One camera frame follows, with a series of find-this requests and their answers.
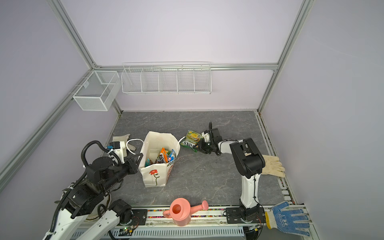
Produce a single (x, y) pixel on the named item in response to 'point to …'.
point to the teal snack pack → (147, 162)
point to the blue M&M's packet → (172, 155)
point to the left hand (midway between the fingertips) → (143, 157)
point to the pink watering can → (181, 211)
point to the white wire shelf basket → (166, 78)
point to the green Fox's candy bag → (191, 140)
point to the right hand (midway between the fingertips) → (195, 149)
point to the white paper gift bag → (156, 175)
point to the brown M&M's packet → (160, 159)
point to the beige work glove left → (124, 138)
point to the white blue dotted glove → (283, 220)
